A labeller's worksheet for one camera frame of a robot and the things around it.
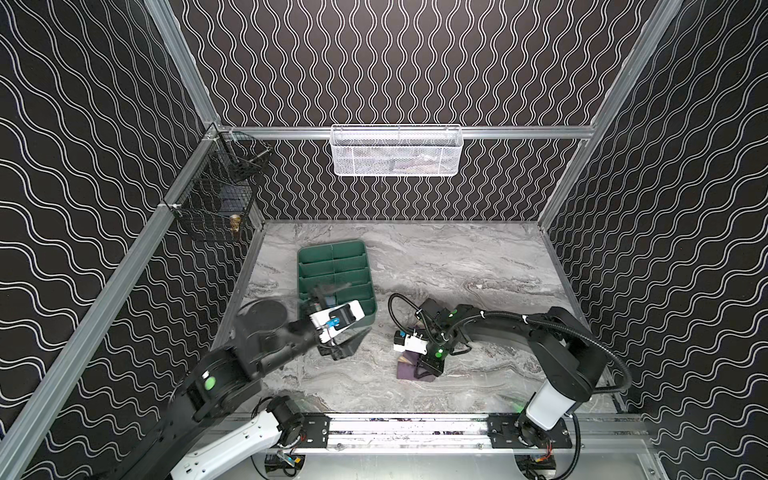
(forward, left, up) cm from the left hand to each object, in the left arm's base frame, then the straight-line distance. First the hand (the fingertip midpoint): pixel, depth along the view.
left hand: (356, 300), depth 57 cm
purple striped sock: (+1, -10, -35) cm, 36 cm away
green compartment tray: (+29, +15, -30) cm, 44 cm away
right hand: (0, -14, -38) cm, 40 cm away
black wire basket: (+42, +48, -7) cm, 64 cm away
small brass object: (+28, +38, -6) cm, 47 cm away
